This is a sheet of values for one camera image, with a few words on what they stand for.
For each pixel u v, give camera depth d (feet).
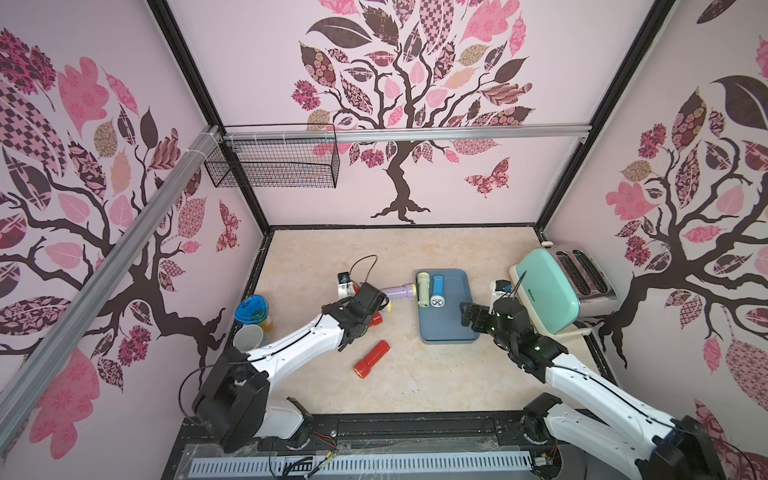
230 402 1.34
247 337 2.72
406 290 3.20
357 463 2.29
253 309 2.84
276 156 3.10
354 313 2.07
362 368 2.67
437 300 3.13
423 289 3.20
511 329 2.01
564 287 2.66
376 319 2.96
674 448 1.29
